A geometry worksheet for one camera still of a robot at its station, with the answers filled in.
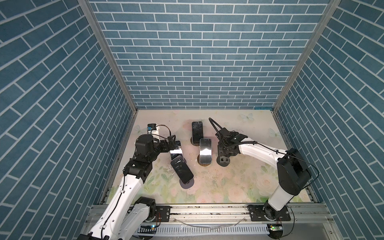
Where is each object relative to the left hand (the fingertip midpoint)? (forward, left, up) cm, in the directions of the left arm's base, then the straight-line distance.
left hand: (168, 136), depth 76 cm
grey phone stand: (-5, -31, -19) cm, 36 cm away
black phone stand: (-12, -6, -12) cm, 18 cm away
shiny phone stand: (0, -20, -15) cm, 25 cm away
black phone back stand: (+14, -15, -14) cm, 25 cm away
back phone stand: (+7, -13, -19) cm, 25 cm away
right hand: (+1, -29, -16) cm, 34 cm away
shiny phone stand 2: (-1, -3, -14) cm, 14 cm away
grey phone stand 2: (-18, -10, -19) cm, 28 cm away
